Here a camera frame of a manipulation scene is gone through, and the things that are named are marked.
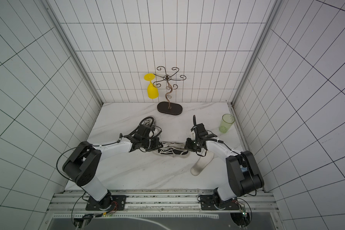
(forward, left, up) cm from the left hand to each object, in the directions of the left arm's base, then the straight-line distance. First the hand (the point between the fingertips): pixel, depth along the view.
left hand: (160, 148), depth 89 cm
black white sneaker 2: (-2, -8, +3) cm, 9 cm away
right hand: (+3, -17, 0) cm, 17 cm away
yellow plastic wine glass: (+34, +6, +19) cm, 39 cm away
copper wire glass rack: (+37, -4, -3) cm, 37 cm away
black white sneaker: (+6, +5, +21) cm, 22 cm away
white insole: (-8, -26, -4) cm, 28 cm away
